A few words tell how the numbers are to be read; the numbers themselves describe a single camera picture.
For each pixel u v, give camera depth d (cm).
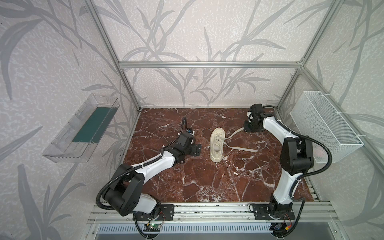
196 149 79
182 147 68
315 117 69
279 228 74
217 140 93
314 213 75
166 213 74
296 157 51
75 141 63
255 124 75
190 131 79
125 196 42
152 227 72
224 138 99
